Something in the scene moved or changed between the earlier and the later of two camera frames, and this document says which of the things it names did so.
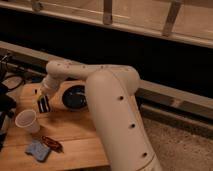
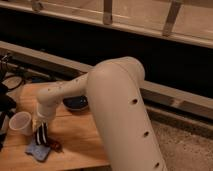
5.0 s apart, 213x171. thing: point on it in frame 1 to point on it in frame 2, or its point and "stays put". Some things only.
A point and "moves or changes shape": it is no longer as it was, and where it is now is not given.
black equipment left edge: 8,104 stays put
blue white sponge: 38,150 stays put
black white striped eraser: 43,104 moves or changes shape
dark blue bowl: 75,97 stays put
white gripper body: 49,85 to 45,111
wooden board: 82,146 stays put
